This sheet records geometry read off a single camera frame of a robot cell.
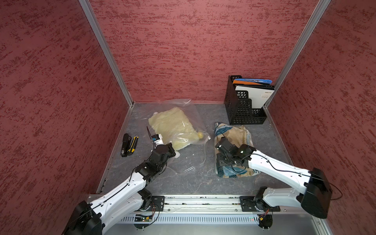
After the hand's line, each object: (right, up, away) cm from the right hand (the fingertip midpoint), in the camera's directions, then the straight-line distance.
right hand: (222, 162), depth 80 cm
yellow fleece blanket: (-27, +20, +7) cm, 34 cm away
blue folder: (+30, +50, +14) cm, 60 cm away
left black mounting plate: (-35, -20, -6) cm, 41 cm away
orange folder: (+18, +49, +16) cm, 55 cm away
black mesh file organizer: (+13, +32, +10) cm, 36 cm away
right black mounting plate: (+14, -19, -7) cm, 25 cm away
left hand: (-29, +9, +2) cm, 30 cm away
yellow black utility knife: (-56, +7, +14) cm, 59 cm away
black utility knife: (-61, +7, +14) cm, 63 cm away
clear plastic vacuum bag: (-18, -1, +9) cm, 21 cm away
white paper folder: (+28, +39, +15) cm, 50 cm away
